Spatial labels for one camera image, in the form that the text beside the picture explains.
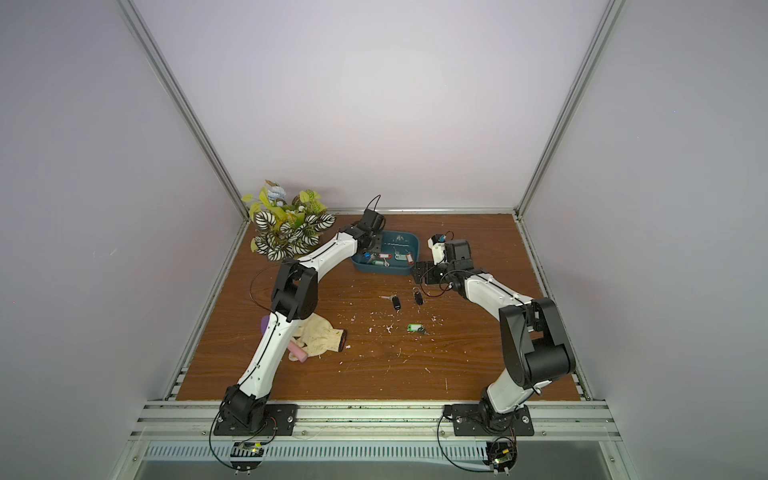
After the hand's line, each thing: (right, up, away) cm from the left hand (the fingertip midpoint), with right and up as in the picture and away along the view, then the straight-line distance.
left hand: (377, 240), depth 109 cm
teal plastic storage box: (+8, -5, -2) cm, 10 cm away
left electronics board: (-31, -53, -37) cm, 72 cm away
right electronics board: (+32, -51, -39) cm, 72 cm away
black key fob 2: (+14, -19, -14) cm, 28 cm away
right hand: (+16, -7, -16) cm, 24 cm away
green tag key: (+12, -27, -19) cm, 35 cm away
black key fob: (+7, -20, -14) cm, 26 cm away
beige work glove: (-17, -29, -21) cm, 40 cm away
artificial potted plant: (-25, +3, -24) cm, 35 cm away
